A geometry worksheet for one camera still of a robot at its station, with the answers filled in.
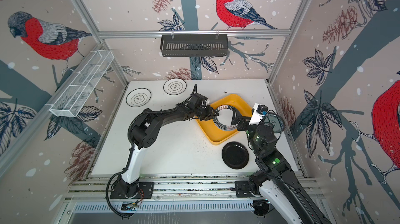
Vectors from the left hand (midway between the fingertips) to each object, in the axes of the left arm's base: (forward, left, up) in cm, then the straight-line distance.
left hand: (221, 113), depth 92 cm
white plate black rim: (+19, +59, -8) cm, 62 cm away
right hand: (-10, -8, +21) cm, 25 cm away
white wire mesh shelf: (-7, +73, +22) cm, 77 cm away
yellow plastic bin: (-11, +2, -8) cm, 14 cm away
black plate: (-23, -7, -7) cm, 25 cm away
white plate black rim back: (+30, +34, -8) cm, 46 cm away
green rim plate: (-2, -2, -6) cm, 7 cm away
